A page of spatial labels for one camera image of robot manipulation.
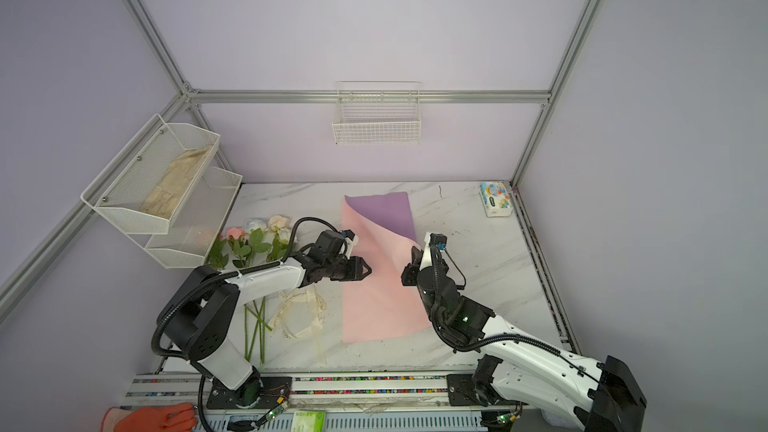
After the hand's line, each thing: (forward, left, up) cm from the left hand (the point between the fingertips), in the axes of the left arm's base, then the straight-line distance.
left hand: (367, 271), depth 90 cm
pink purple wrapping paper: (+7, -4, +13) cm, 15 cm away
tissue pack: (+29, -46, +1) cm, 55 cm away
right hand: (-3, -12, +17) cm, 21 cm away
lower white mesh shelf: (+9, +55, +5) cm, 56 cm away
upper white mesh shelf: (+11, +58, +24) cm, 63 cm away
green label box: (-37, +12, -3) cm, 39 cm away
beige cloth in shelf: (+9, +52, +24) cm, 58 cm away
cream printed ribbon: (-9, +15, -6) cm, 18 cm away
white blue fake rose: (+13, +38, -4) cm, 41 cm away
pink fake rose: (+10, +46, -3) cm, 47 cm away
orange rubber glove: (-36, +44, -6) cm, 57 cm away
